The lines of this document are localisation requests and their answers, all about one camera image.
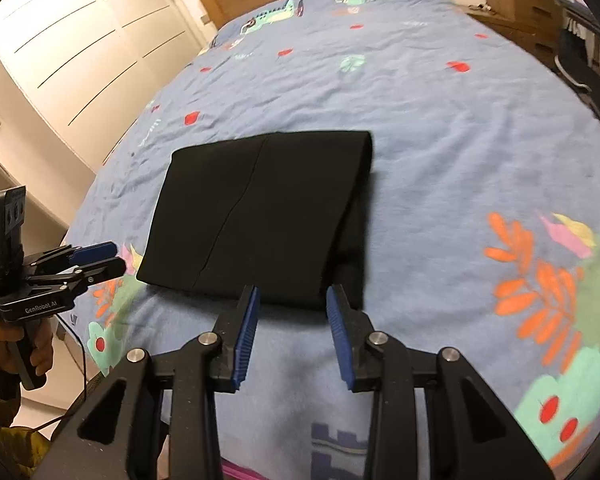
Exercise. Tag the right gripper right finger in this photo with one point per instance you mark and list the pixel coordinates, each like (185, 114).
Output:
(373, 361)

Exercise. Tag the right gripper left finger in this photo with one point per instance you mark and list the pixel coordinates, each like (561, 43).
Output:
(212, 362)

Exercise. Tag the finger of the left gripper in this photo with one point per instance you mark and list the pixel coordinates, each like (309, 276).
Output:
(82, 276)
(64, 257)

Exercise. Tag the black pants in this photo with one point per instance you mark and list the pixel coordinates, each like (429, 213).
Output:
(283, 211)

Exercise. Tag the person's left hand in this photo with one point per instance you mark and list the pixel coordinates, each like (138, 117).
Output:
(42, 355)

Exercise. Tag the yellow jacket left sleeve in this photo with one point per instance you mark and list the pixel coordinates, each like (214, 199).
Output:
(21, 448)

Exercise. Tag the blue patterned bedspread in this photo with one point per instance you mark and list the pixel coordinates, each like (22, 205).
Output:
(484, 229)

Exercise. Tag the white wardrobe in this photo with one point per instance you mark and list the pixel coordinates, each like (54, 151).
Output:
(89, 67)

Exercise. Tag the black office chair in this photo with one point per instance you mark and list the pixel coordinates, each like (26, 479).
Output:
(572, 64)

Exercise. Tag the wooden drawer chest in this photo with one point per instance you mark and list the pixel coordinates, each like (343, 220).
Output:
(534, 25)

